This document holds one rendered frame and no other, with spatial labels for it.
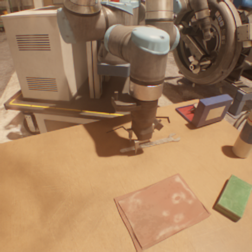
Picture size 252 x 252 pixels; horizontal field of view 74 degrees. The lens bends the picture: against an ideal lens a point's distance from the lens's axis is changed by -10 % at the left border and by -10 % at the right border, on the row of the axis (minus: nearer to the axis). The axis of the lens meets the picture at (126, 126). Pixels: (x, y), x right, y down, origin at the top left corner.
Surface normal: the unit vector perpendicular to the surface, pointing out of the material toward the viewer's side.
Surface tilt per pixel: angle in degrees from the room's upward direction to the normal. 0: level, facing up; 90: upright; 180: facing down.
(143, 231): 12
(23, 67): 90
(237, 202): 0
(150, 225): 21
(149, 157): 0
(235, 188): 0
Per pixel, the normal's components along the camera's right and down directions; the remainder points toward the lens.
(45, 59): -0.15, 0.61
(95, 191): 0.04, -0.78
